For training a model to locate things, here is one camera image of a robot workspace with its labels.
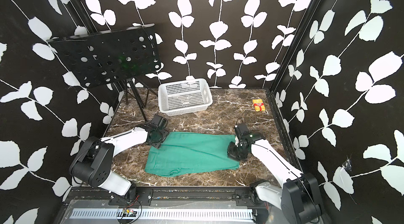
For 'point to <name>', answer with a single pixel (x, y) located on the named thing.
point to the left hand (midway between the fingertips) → (167, 134)
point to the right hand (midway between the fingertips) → (226, 152)
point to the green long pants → (186, 152)
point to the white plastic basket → (183, 97)
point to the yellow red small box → (259, 104)
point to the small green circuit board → (128, 213)
